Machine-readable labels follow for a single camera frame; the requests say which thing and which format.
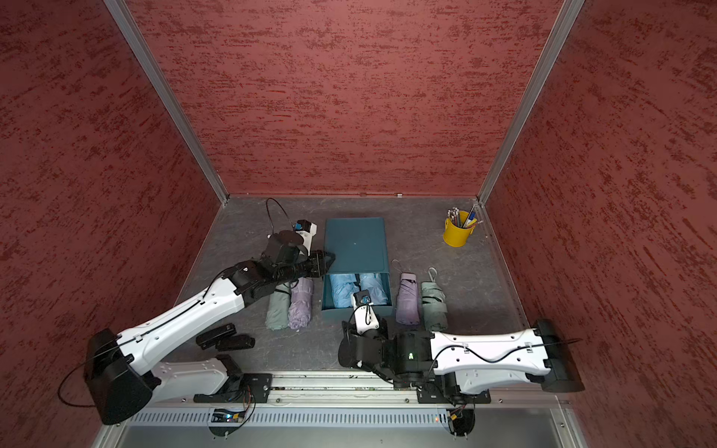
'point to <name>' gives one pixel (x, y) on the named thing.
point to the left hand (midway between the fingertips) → (328, 264)
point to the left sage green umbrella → (279, 304)
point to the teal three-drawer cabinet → (353, 245)
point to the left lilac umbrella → (301, 304)
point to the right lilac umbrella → (407, 311)
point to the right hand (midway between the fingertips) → (352, 329)
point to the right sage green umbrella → (434, 309)
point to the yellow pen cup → (456, 236)
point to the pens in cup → (462, 218)
